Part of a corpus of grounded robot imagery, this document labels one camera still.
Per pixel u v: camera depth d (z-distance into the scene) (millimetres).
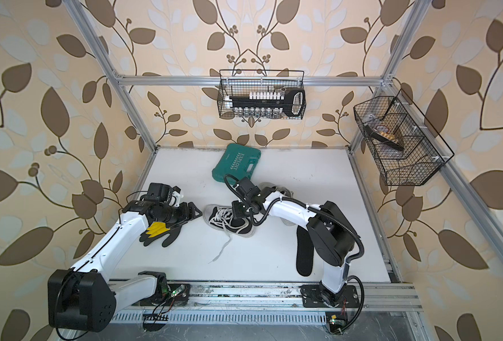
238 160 1083
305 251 833
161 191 669
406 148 745
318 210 494
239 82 912
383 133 752
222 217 866
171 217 695
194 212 767
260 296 753
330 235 468
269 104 845
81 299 392
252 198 664
